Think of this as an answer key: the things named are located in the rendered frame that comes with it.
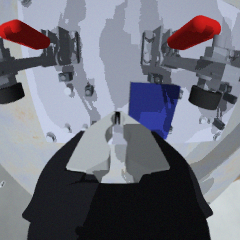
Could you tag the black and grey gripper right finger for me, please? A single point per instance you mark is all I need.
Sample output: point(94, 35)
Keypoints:
point(148, 153)

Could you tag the dark blue flat plate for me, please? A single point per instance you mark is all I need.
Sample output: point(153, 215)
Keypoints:
point(153, 105)

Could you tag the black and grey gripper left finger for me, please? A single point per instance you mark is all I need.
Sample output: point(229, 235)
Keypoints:
point(86, 153)

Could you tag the grey fixture plate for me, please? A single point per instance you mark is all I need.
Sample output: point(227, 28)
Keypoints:
point(110, 42)

